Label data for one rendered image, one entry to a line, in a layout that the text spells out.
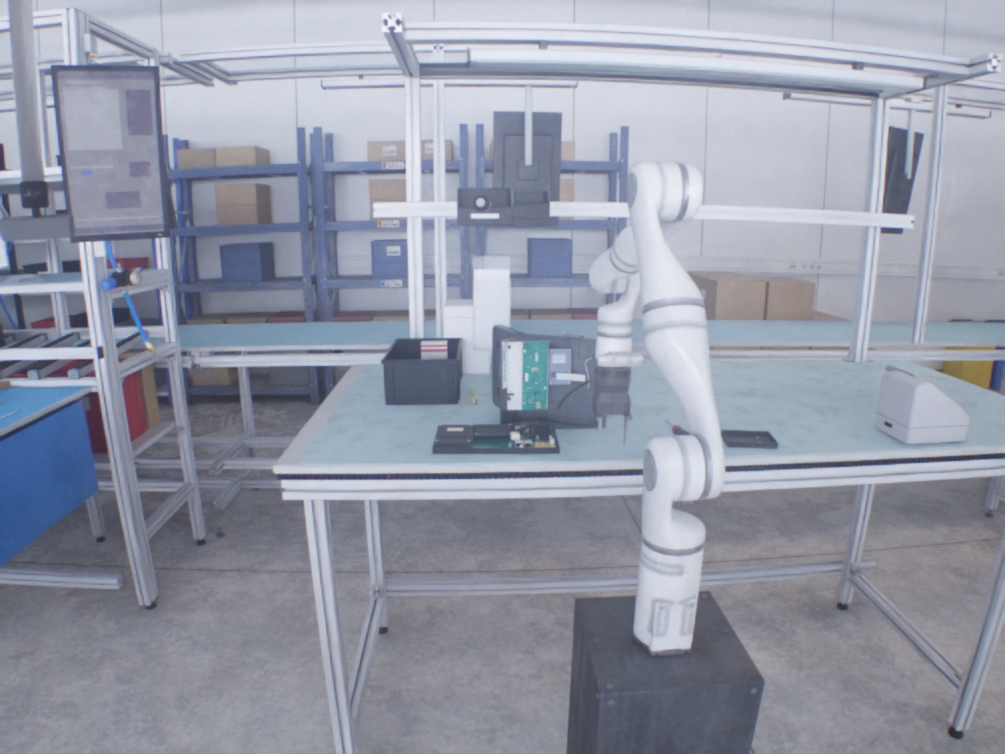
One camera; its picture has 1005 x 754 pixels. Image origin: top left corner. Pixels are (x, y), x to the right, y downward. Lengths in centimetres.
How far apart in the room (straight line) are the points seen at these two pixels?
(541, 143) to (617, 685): 268
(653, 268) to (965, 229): 638
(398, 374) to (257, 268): 376
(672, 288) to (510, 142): 236
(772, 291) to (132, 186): 416
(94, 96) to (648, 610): 193
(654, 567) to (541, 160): 254
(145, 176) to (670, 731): 195
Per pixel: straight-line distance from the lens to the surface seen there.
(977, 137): 730
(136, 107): 215
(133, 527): 269
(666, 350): 91
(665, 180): 99
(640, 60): 169
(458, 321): 193
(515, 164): 322
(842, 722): 233
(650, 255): 95
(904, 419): 160
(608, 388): 131
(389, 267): 505
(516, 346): 143
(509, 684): 226
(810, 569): 273
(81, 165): 217
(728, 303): 487
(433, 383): 165
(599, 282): 126
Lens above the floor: 148
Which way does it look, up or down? 14 degrees down
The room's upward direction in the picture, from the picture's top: straight up
